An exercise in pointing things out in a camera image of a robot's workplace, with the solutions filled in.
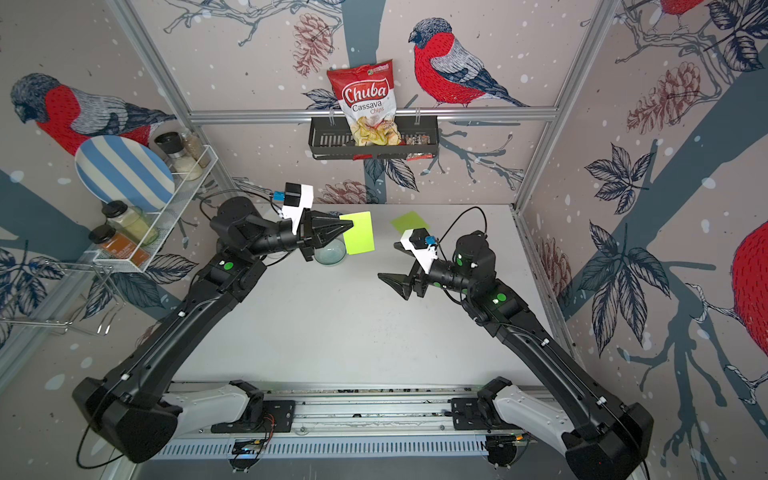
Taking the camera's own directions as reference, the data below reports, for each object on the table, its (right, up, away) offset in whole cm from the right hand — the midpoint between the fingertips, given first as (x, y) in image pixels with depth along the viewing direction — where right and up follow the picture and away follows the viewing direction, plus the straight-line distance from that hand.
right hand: (392, 256), depth 65 cm
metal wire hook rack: (-66, -7, -9) cm, 67 cm away
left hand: (-8, +8, -9) cm, 14 cm away
